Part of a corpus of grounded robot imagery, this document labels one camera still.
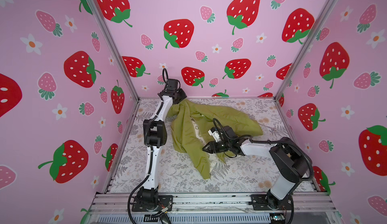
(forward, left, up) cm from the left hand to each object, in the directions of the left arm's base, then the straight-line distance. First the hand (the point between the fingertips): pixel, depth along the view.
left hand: (185, 94), depth 105 cm
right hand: (-38, -13, -8) cm, 41 cm away
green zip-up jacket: (-18, -5, -9) cm, 21 cm away
